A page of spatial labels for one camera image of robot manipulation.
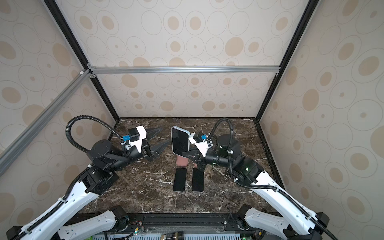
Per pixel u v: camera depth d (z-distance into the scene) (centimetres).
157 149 48
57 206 40
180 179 88
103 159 41
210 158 53
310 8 68
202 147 51
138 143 44
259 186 43
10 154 51
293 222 40
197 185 85
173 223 75
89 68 89
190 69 90
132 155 48
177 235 67
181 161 97
